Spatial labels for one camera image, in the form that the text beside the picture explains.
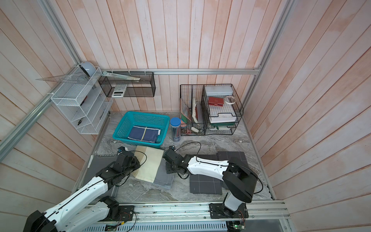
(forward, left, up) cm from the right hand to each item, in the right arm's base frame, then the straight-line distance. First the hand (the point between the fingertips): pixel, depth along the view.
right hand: (168, 166), depth 85 cm
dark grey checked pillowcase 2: (+9, -37, -4) cm, 38 cm away
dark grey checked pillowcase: (-9, -20, -3) cm, 22 cm away
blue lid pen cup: (+22, -4, +15) cm, 27 cm away
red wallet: (+39, -30, +17) cm, 53 cm away
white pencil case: (+52, -35, +16) cm, 65 cm away
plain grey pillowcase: (+2, +46, -2) cm, 46 cm away
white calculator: (+44, +37, +22) cm, 62 cm away
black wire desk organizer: (+33, -29, +16) cm, 47 cm away
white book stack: (+28, -34, +13) cm, 46 cm away
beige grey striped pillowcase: (-2, +9, +1) cm, 9 cm away
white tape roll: (+44, -41, +15) cm, 62 cm away
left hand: (+1, +18, +3) cm, 18 cm away
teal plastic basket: (+36, +33, +2) cm, 49 cm away
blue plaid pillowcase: (+25, +20, -2) cm, 33 cm away
